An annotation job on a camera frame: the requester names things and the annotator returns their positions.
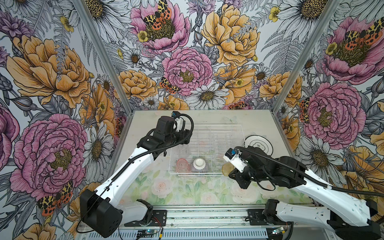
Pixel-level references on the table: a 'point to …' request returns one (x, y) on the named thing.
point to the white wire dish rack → (202, 155)
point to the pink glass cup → (182, 166)
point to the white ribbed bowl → (199, 165)
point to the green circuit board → (147, 231)
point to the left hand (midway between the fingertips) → (184, 136)
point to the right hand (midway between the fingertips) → (234, 179)
